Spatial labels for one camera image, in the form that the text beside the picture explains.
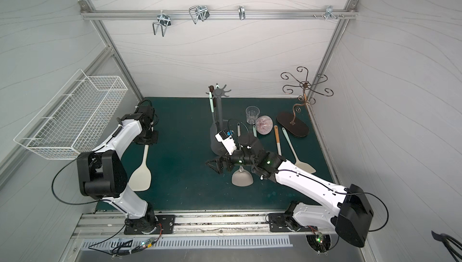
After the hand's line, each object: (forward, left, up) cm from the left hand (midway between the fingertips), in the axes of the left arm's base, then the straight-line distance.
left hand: (147, 141), depth 88 cm
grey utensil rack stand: (+5, -37, +9) cm, 38 cm away
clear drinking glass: (+26, -54, -7) cm, 60 cm away
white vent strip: (-40, -5, -11) cm, 42 cm away
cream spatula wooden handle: (+9, -68, -10) cm, 69 cm away
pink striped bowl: (+16, -60, -6) cm, 63 cm away
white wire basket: (-5, +20, +21) cm, 29 cm away
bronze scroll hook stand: (+21, -81, -9) cm, 85 cm away
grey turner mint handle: (+15, -55, -10) cm, 58 cm away
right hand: (-13, -35, +12) cm, 39 cm away
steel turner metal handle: (-16, -47, -5) cm, 50 cm away
